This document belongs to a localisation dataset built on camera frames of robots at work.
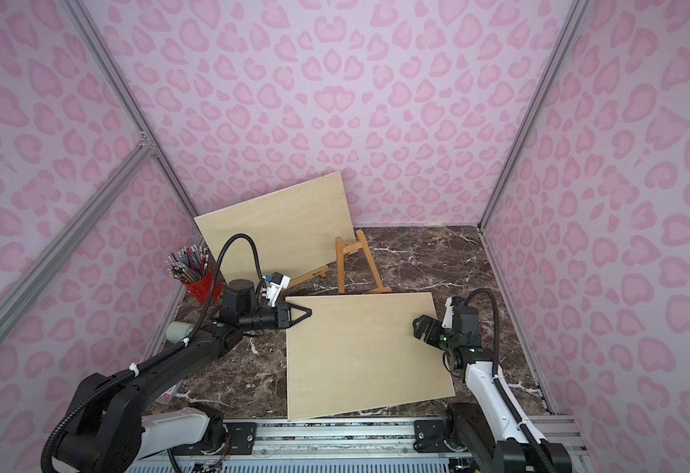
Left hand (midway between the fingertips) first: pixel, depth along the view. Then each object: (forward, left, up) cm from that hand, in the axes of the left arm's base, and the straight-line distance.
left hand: (310, 315), depth 79 cm
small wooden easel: (+18, -9, +6) cm, 21 cm away
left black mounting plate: (-26, +16, -14) cm, 34 cm away
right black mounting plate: (-26, -30, -14) cm, 43 cm away
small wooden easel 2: (+22, 0, -10) cm, 24 cm away
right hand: (+1, -32, -8) cm, 33 cm away
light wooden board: (-8, -13, -5) cm, 16 cm away
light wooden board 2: (+26, +6, +6) cm, 28 cm away
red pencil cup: (+13, +37, -8) cm, 40 cm away
